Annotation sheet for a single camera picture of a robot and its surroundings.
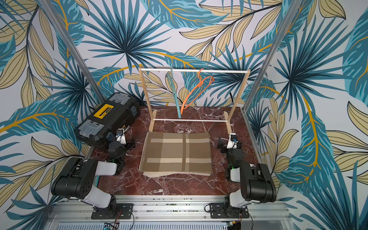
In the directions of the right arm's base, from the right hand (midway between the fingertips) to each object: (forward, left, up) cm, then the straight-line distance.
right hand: (219, 136), depth 88 cm
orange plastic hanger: (+23, +9, +23) cm, 33 cm away
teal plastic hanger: (+40, +29, +18) cm, 53 cm away
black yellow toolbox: (+18, +64, +4) cm, 67 cm away
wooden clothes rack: (+24, +45, -5) cm, 51 cm away
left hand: (+4, +59, -3) cm, 59 cm away
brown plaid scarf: (-2, +27, -15) cm, 31 cm away
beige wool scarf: (-18, +37, -12) cm, 43 cm away
